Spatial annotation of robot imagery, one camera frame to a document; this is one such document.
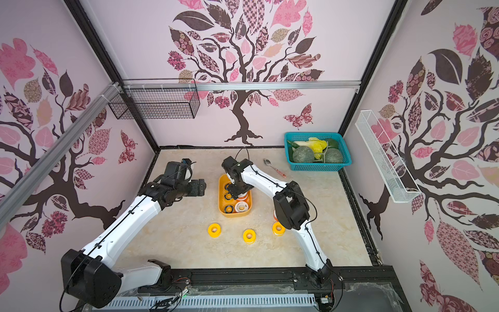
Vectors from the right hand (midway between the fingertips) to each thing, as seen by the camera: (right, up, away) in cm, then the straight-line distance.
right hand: (241, 192), depth 93 cm
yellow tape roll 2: (+4, -18, -9) cm, 21 cm away
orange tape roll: (+16, -11, -3) cm, 20 cm away
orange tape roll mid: (0, -7, 0) cm, 7 cm away
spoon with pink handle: (+15, +15, +20) cm, 29 cm away
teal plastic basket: (+44, +27, +19) cm, 55 cm away
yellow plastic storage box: (-10, +4, +8) cm, 14 cm away
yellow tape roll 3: (+17, -16, -7) cm, 25 cm away
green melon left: (+32, +19, +8) cm, 38 cm away
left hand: (-19, +3, -11) cm, 23 cm away
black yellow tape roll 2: (-7, -3, +5) cm, 9 cm away
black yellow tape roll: (-6, -8, 0) cm, 10 cm away
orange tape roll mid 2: (+1, -2, -2) cm, 3 cm away
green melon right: (+49, +18, +9) cm, 53 cm away
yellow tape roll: (-12, -16, -7) cm, 21 cm away
